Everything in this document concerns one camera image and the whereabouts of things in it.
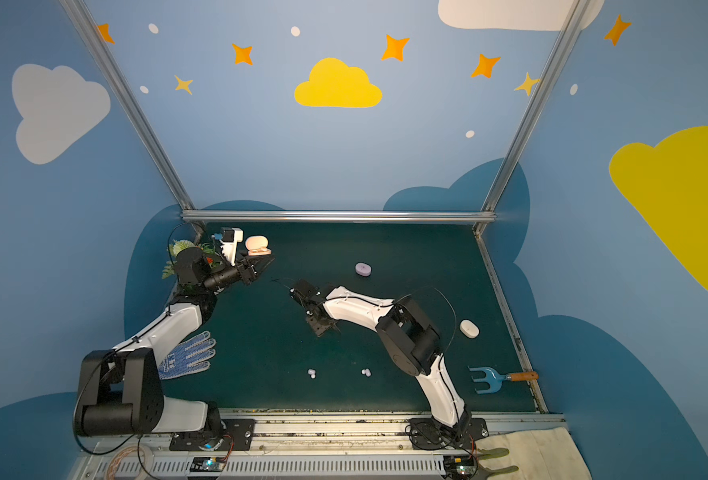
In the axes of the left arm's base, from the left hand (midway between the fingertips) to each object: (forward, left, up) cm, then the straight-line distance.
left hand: (272, 256), depth 80 cm
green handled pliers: (-46, -54, -23) cm, 74 cm away
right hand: (-6, -14, -22) cm, 27 cm away
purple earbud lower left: (-23, -11, -24) cm, 35 cm away
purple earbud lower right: (-23, -26, -24) cm, 42 cm away
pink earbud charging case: (+2, +4, +2) cm, 5 cm away
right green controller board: (-44, -49, -25) cm, 70 cm away
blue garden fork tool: (-23, -64, -24) cm, 72 cm away
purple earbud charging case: (+14, -26, -24) cm, 38 cm away
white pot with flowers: (+11, +34, -8) cm, 36 cm away
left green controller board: (-45, +12, -25) cm, 52 cm away
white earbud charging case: (-10, -59, -22) cm, 63 cm away
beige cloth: (-42, -69, -24) cm, 84 cm away
